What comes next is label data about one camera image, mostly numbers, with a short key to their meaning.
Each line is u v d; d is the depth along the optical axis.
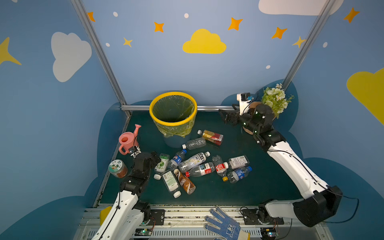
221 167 0.86
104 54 0.86
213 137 1.01
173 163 0.93
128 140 0.91
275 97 0.88
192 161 0.88
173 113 0.96
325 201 0.39
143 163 0.58
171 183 0.82
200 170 0.86
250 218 0.74
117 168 0.82
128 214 0.48
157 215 0.75
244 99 0.59
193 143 1.00
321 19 0.73
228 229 0.71
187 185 0.80
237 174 0.84
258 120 0.54
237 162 0.91
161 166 0.88
